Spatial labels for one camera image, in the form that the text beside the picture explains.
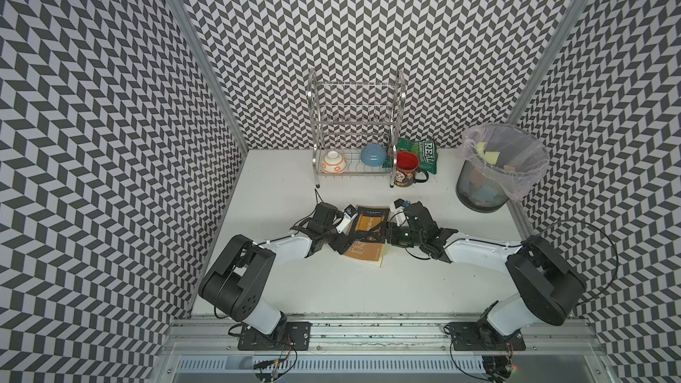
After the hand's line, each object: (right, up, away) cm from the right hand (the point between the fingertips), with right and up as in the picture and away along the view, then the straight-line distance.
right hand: (375, 238), depth 86 cm
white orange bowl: (-15, +25, +17) cm, 34 cm away
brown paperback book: (-3, -3, +3) cm, 5 cm away
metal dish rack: (-6, +42, +30) cm, 52 cm away
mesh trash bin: (+35, +15, +4) cm, 38 cm away
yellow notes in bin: (+44, +27, +11) cm, 53 cm away
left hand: (-12, +1, +7) cm, 14 cm away
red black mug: (+13, +22, +15) cm, 30 cm away
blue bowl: (+1, +29, +23) cm, 37 cm away
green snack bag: (+25, +31, +29) cm, 49 cm away
